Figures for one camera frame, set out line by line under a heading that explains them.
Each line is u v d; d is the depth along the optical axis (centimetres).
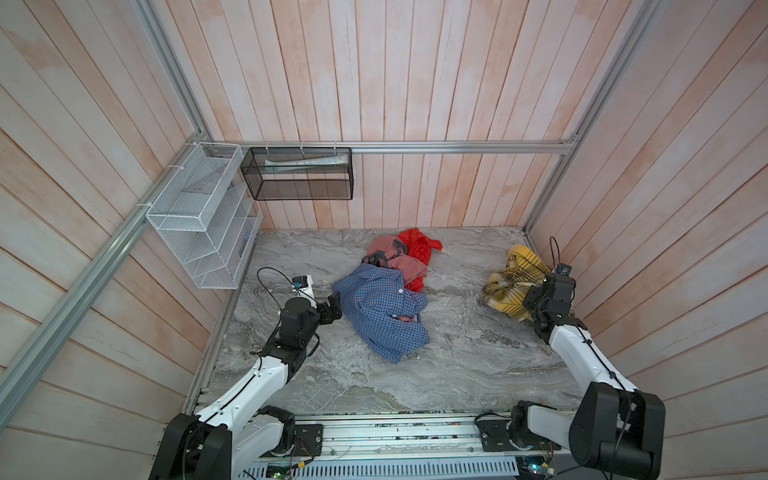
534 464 71
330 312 76
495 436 73
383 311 82
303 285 72
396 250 100
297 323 63
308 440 73
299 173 104
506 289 90
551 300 65
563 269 73
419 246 107
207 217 68
